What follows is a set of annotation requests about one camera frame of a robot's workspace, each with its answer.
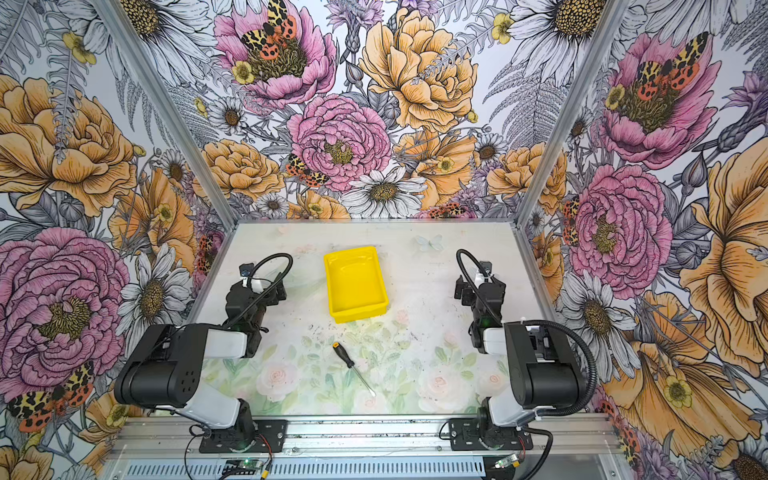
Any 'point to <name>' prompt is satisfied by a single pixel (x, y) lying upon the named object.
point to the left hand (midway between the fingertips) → (267, 282)
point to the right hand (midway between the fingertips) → (476, 283)
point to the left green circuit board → (250, 464)
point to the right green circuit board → (505, 461)
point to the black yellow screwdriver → (350, 363)
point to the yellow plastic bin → (355, 284)
